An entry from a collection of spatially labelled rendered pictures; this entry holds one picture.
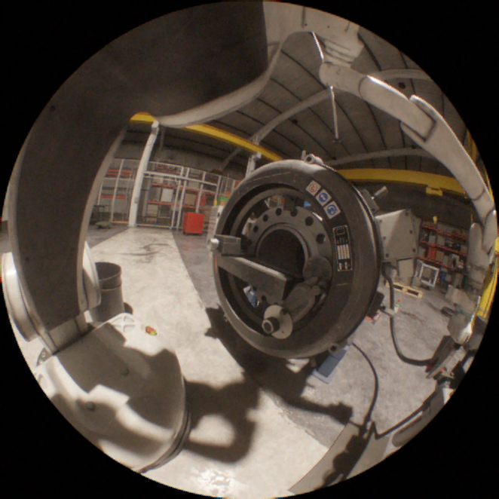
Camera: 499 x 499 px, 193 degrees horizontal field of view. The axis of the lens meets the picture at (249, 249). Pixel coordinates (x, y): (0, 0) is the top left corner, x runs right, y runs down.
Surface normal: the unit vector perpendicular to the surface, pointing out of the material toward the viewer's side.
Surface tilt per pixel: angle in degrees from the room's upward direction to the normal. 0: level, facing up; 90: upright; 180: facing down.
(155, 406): 35
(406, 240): 90
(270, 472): 0
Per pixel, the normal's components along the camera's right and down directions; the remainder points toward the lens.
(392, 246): -0.77, -0.03
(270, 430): 0.17, -0.97
